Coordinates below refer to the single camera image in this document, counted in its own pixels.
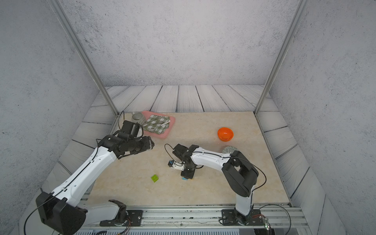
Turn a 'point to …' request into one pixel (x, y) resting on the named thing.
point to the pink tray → (163, 135)
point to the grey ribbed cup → (138, 118)
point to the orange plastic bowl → (225, 134)
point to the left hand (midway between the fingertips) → (153, 145)
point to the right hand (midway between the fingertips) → (188, 173)
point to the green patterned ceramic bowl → (229, 149)
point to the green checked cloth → (157, 124)
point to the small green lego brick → (154, 178)
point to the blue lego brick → (183, 178)
